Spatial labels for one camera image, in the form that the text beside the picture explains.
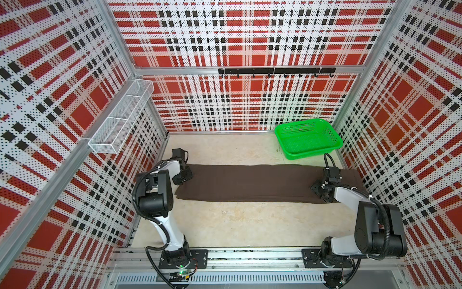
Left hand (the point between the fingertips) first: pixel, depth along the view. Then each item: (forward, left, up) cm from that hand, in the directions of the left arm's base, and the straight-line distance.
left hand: (187, 178), depth 99 cm
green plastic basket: (+32, -72, -3) cm, 78 cm away
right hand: (-7, -71, +1) cm, 71 cm away
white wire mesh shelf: (+14, +37, +21) cm, 45 cm away
